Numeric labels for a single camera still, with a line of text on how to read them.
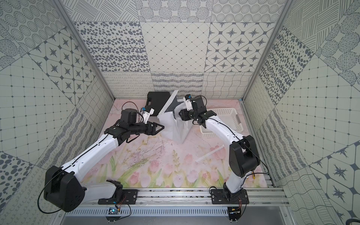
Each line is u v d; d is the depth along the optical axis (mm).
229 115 1076
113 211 715
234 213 719
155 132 701
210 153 906
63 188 392
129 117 611
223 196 731
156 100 1145
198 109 671
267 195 765
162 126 752
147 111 712
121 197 706
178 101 880
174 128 885
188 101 784
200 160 882
